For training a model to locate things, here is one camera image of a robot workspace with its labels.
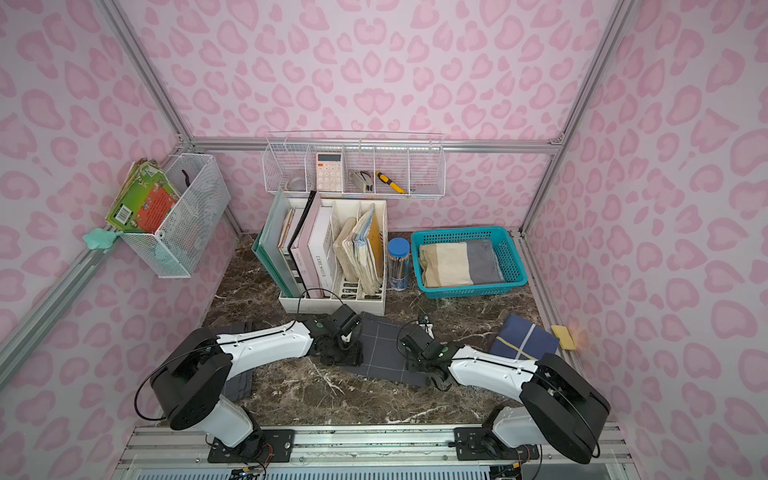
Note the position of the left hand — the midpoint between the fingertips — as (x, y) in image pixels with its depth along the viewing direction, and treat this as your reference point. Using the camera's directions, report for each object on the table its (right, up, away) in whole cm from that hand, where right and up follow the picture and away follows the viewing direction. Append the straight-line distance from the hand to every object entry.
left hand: (357, 354), depth 87 cm
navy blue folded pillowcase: (+49, +3, +3) cm, 49 cm away
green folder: (-22, +32, -11) cm, 40 cm away
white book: (-9, +30, -5) cm, 32 cm away
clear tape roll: (-21, +52, +9) cm, 56 cm away
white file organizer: (+1, +28, 0) cm, 28 cm away
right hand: (+17, 0, +1) cm, 17 cm away
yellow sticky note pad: (+65, +3, +8) cm, 65 cm away
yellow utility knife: (+8, +53, +11) cm, 55 cm away
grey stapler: (0, +53, +10) cm, 54 cm away
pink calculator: (-10, +56, +8) cm, 57 cm away
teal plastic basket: (+49, +27, +14) cm, 58 cm away
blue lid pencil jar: (+12, +26, +5) cm, 29 cm away
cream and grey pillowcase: (+38, +27, +17) cm, 50 cm away
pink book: (-13, +31, -5) cm, 34 cm away
